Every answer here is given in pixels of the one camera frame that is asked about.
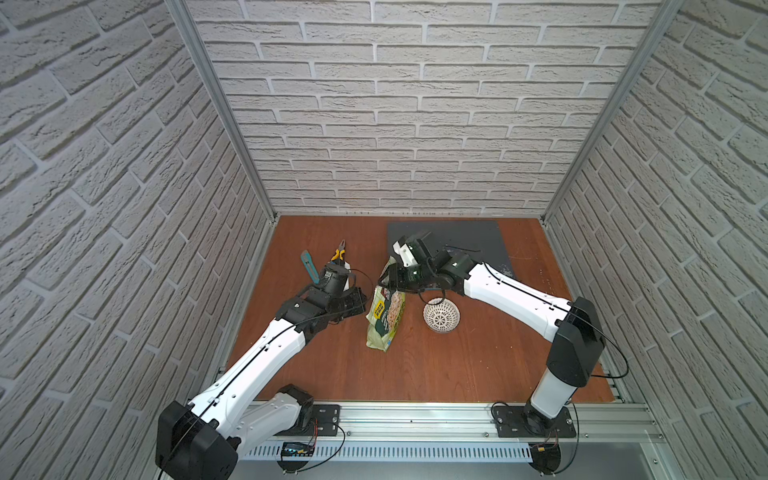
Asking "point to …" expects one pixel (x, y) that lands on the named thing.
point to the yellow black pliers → (340, 251)
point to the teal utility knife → (310, 265)
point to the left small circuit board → (297, 449)
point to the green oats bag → (385, 314)
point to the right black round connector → (546, 458)
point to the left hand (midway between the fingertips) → (364, 290)
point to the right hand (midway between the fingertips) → (375, 291)
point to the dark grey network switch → (479, 239)
